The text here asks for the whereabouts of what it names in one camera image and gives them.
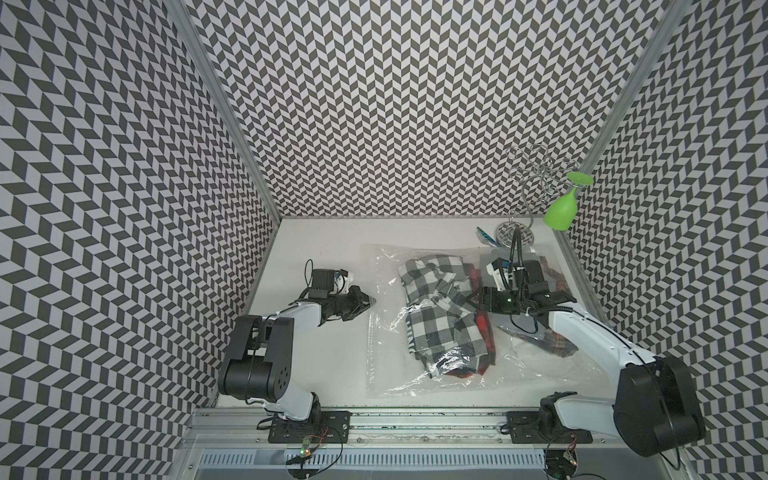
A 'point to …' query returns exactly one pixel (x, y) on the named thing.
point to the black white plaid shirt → (443, 331)
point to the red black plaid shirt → (485, 346)
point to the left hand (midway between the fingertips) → (375, 302)
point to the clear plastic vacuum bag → (531, 359)
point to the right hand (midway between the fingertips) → (476, 305)
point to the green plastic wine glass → (560, 213)
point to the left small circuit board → (305, 453)
